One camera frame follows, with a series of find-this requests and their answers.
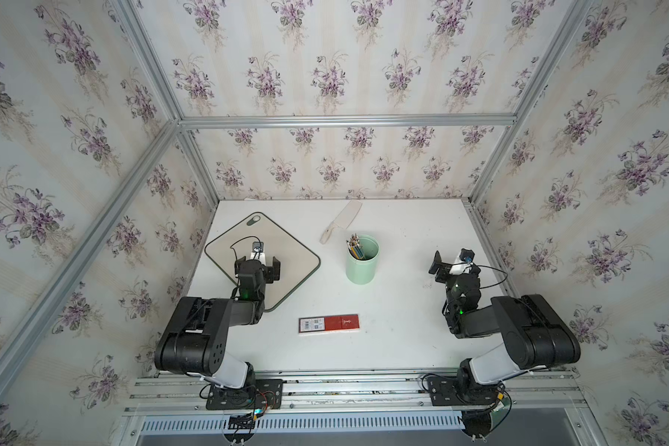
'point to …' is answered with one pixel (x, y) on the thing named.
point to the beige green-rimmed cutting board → (296, 262)
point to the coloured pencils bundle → (355, 247)
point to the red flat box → (312, 324)
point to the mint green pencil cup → (362, 271)
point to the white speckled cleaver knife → (343, 220)
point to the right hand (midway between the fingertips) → (455, 255)
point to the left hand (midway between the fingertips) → (261, 258)
